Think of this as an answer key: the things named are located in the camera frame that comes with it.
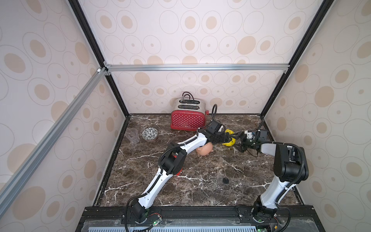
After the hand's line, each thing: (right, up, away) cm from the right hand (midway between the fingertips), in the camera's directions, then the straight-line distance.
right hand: (238, 139), depth 96 cm
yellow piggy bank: (-4, -1, -2) cm, 4 cm away
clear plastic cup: (-75, +3, +10) cm, 75 cm away
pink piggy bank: (-22, -6, -6) cm, 24 cm away
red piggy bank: (-37, -13, -31) cm, 50 cm away
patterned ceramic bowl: (-62, +4, +10) cm, 63 cm away
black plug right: (-11, -23, -11) cm, 28 cm away
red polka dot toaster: (-33, +17, +1) cm, 37 cm away
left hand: (-4, 0, -3) cm, 5 cm away
